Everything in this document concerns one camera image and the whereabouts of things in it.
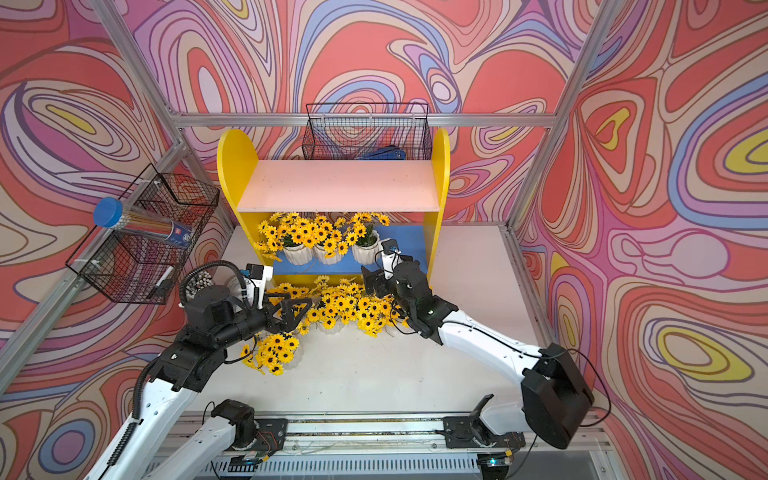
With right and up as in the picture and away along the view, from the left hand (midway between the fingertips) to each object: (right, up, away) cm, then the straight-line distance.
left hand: (303, 301), depth 68 cm
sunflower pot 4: (+19, -6, +13) cm, 24 cm away
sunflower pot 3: (+15, -5, +13) cm, 20 cm away
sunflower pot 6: (-7, +16, +13) cm, 22 cm away
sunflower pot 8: (+13, +15, +18) cm, 27 cm away
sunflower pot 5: (-10, -14, +6) cm, 18 cm away
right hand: (+17, +7, +12) cm, 22 cm away
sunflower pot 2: (+6, -3, +13) cm, 14 cm away
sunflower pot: (+1, -4, +13) cm, 13 cm away
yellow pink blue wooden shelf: (+4, +21, +18) cm, 28 cm away
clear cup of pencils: (-33, +3, +13) cm, 36 cm away
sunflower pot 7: (+3, +14, +12) cm, 19 cm away
